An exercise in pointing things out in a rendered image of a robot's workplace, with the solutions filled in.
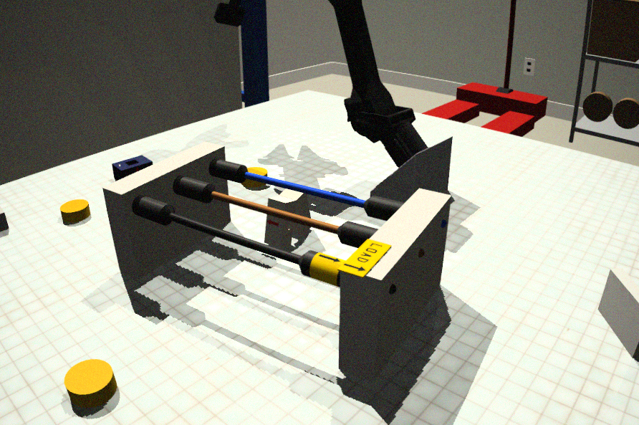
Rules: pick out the short yellow cylinder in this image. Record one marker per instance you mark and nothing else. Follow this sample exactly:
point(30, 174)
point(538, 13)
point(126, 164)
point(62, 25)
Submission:
point(251, 183)
point(75, 210)
point(90, 383)

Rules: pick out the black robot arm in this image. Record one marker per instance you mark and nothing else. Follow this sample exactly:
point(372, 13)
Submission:
point(370, 108)

